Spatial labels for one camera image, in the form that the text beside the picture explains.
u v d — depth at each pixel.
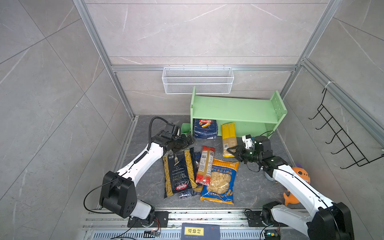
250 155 0.68
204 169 0.84
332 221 0.39
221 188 0.80
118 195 0.41
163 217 0.73
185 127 1.03
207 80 1.01
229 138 0.83
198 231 0.69
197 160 0.92
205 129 0.88
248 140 0.76
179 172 0.81
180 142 0.72
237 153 0.72
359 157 0.60
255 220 0.73
